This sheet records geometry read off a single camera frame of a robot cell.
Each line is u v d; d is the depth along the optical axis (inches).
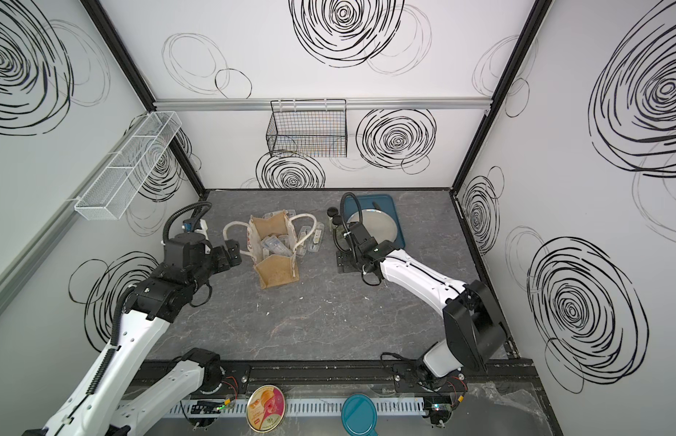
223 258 25.3
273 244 36.9
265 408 26.3
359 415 24.6
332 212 39.6
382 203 45.5
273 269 34.2
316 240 40.1
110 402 15.8
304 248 39.4
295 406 27.8
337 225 38.3
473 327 16.7
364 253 25.3
